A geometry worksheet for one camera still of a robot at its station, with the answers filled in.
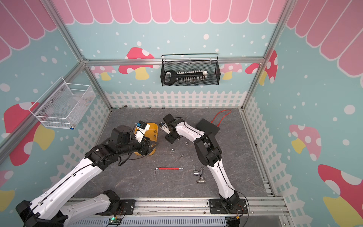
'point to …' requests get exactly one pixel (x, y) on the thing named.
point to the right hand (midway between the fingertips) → (173, 136)
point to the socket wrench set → (171, 76)
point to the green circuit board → (114, 220)
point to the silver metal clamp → (197, 173)
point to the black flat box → (209, 128)
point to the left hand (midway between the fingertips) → (153, 143)
